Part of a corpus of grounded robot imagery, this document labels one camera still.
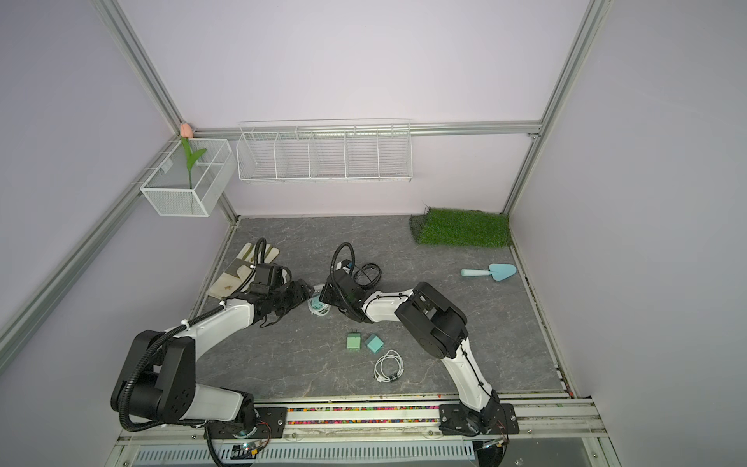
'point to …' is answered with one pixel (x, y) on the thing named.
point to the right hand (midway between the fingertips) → (317, 289)
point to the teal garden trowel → (498, 271)
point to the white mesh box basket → (167, 186)
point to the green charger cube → (354, 341)
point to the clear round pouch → (315, 311)
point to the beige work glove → (241, 276)
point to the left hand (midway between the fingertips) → (307, 295)
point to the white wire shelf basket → (326, 151)
